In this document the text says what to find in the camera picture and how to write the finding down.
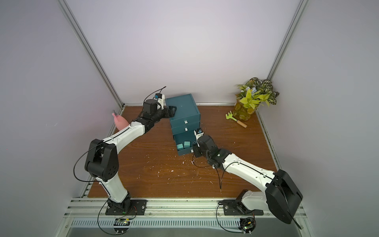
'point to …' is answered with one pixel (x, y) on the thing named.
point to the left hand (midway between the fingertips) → (174, 107)
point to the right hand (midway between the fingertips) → (196, 140)
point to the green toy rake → (229, 116)
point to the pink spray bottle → (120, 122)
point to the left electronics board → (121, 225)
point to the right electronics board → (247, 224)
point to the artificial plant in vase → (248, 97)
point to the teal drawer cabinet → (185, 121)
